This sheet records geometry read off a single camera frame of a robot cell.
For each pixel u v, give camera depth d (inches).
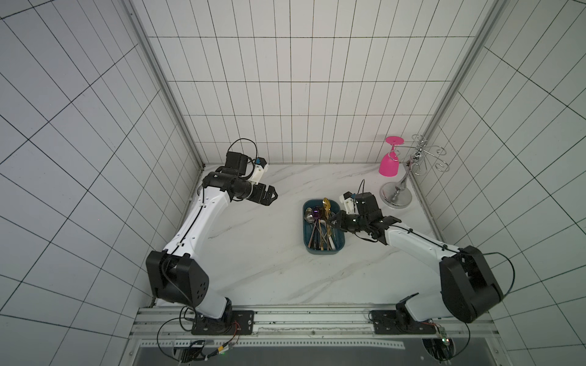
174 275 16.3
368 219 26.9
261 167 28.2
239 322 28.6
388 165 38.4
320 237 36.2
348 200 31.9
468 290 16.8
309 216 38.1
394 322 28.5
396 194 41.5
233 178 22.4
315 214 38.1
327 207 34.8
